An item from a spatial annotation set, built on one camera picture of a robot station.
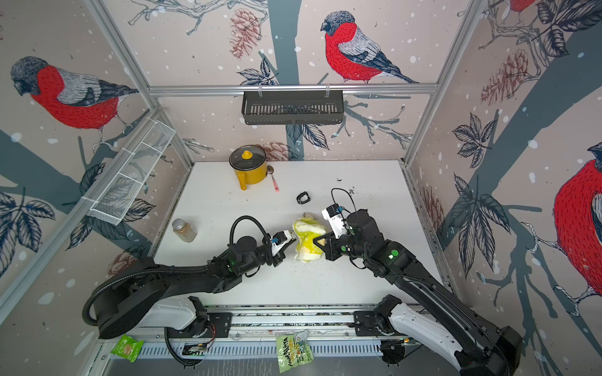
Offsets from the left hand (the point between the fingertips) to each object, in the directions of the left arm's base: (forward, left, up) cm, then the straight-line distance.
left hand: (296, 235), depth 79 cm
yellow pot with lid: (+38, +24, -5) cm, 45 cm away
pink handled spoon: (+43, +15, -14) cm, 48 cm away
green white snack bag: (-31, 0, -14) cm, 34 cm away
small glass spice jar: (+5, +44, -7) cm, 45 cm away
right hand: (-4, -6, +7) cm, 10 cm away
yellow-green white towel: (-2, -3, +6) cm, 7 cm away
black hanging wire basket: (+59, +16, +13) cm, 62 cm away
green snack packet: (-31, +51, -13) cm, 61 cm away
